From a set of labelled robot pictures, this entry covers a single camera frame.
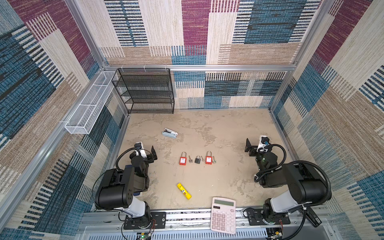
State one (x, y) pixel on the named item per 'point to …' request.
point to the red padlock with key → (183, 159)
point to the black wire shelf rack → (146, 89)
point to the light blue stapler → (169, 133)
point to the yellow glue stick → (184, 191)
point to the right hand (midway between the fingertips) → (255, 140)
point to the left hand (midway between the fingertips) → (144, 145)
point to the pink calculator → (223, 217)
